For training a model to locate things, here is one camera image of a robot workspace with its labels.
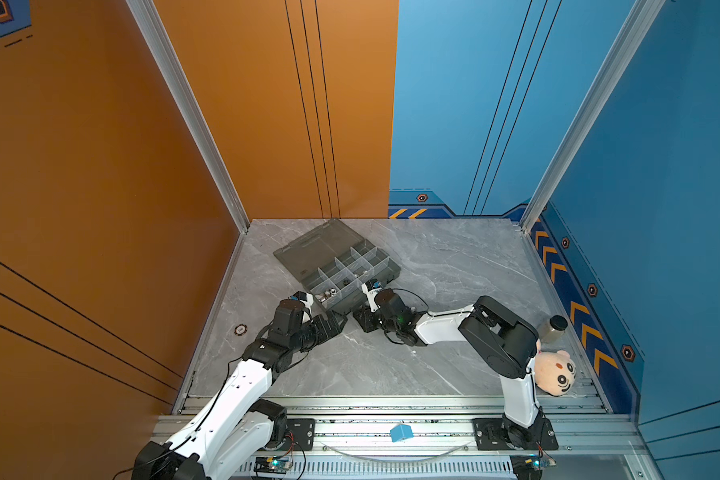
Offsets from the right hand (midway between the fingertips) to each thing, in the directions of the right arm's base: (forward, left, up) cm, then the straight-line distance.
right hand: (353, 315), depth 93 cm
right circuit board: (-37, -44, -3) cm, 58 cm away
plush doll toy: (-19, -53, +5) cm, 56 cm away
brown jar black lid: (-8, -57, +5) cm, 58 cm away
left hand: (-7, +3, +9) cm, 12 cm away
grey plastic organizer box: (+19, +7, +3) cm, 20 cm away
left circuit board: (-38, +18, -3) cm, 42 cm away
